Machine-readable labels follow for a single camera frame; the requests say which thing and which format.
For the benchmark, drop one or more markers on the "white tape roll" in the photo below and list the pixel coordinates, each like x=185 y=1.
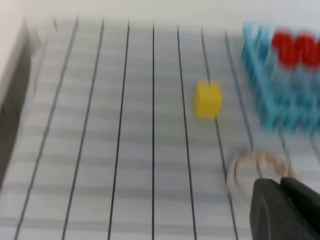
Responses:
x=247 y=166

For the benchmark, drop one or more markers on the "red-capped test tube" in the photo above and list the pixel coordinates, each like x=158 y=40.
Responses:
x=307 y=73
x=284 y=66

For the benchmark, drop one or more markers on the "blue test tube rack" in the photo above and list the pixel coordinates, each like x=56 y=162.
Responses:
x=258 y=58

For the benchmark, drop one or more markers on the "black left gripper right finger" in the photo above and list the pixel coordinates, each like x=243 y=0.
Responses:
x=305 y=203

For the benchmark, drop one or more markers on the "yellow foam cube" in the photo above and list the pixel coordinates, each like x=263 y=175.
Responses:
x=207 y=101

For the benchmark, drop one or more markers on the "white grid-pattern cloth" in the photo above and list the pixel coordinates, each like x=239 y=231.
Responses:
x=109 y=146

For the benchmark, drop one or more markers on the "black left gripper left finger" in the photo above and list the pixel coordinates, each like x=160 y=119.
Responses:
x=271 y=216

